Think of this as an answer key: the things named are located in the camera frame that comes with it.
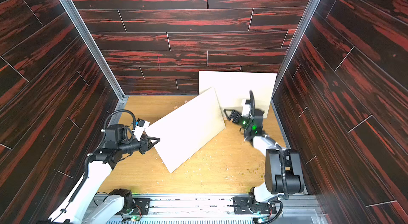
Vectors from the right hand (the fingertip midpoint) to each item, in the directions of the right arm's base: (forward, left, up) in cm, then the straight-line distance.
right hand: (231, 110), depth 89 cm
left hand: (-22, +36, +2) cm, 42 cm away
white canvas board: (+11, 0, +7) cm, 13 cm away
